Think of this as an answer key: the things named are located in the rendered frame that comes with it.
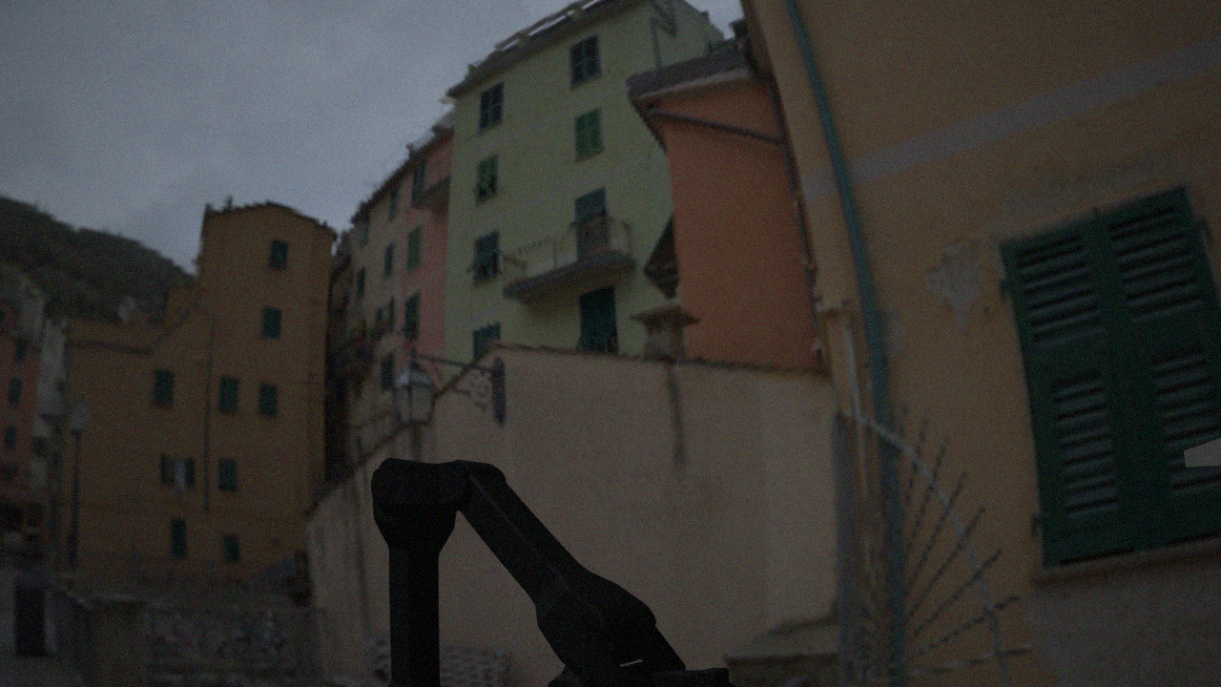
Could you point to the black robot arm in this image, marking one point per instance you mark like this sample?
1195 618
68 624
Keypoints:
592 624

